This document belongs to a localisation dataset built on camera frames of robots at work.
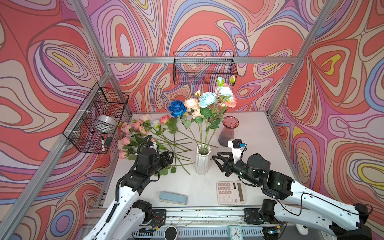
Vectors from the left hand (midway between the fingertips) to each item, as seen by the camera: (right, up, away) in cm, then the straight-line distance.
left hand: (172, 154), depth 78 cm
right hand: (+21, 0, -12) cm, 24 cm away
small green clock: (+30, -34, -10) cm, 47 cm away
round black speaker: (+1, -33, -12) cm, 35 cm away
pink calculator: (+32, -20, +2) cm, 38 cm away
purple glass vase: (+32, +11, +13) cm, 36 cm away
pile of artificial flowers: (-10, +12, +27) cm, 31 cm away
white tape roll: (-31, +16, -7) cm, 36 cm away
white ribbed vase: (+16, -1, -5) cm, 17 cm away
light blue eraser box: (0, -23, 0) cm, 23 cm away
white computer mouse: (+63, -33, -9) cm, 71 cm away
